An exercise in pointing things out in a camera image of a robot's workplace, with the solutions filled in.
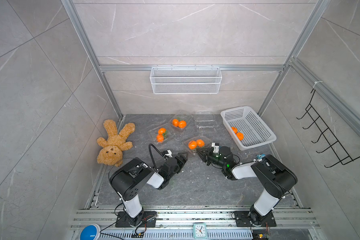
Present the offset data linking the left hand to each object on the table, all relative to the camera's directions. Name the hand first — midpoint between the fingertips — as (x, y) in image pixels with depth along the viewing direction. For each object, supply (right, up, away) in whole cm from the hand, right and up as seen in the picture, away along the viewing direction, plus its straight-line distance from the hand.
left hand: (189, 154), depth 90 cm
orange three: (-5, +19, +17) cm, 26 cm away
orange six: (-19, +9, +8) cm, 23 cm away
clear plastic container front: (+14, +21, +25) cm, 35 cm away
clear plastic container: (+12, +8, +9) cm, 17 cm away
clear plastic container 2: (-14, +11, +14) cm, 23 cm away
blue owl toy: (+47, -2, +6) cm, 47 cm away
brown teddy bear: (-47, +2, -2) cm, 48 cm away
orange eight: (+7, +6, +6) cm, 11 cm away
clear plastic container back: (-1, +24, +21) cm, 32 cm away
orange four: (-10, +20, +18) cm, 29 cm away
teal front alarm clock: (+4, -32, -21) cm, 39 cm away
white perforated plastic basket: (+50, +13, +17) cm, 54 cm away
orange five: (-19, +14, +14) cm, 28 cm away
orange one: (+35, +15, +21) cm, 43 cm away
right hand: (+4, +3, -3) cm, 6 cm away
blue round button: (-48, -33, -21) cm, 61 cm away
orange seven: (+2, +6, +3) cm, 7 cm away
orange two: (+36, +11, +12) cm, 39 cm away
